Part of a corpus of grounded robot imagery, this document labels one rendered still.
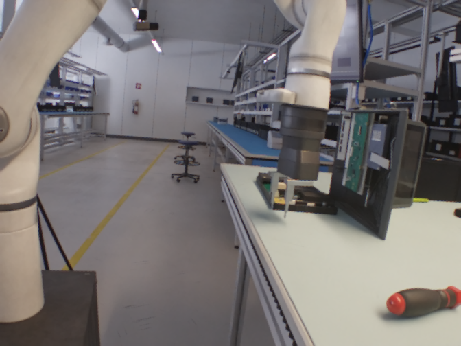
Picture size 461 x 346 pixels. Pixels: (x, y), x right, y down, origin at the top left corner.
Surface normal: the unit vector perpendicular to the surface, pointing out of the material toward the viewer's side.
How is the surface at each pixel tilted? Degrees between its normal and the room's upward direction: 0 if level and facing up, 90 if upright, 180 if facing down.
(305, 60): 90
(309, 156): 70
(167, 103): 90
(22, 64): 90
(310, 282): 0
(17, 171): 39
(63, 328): 0
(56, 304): 0
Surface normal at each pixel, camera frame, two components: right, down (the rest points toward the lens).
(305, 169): 0.29, 0.20
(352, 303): 0.11, -0.98
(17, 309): 0.65, 0.21
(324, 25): 0.18, 0.44
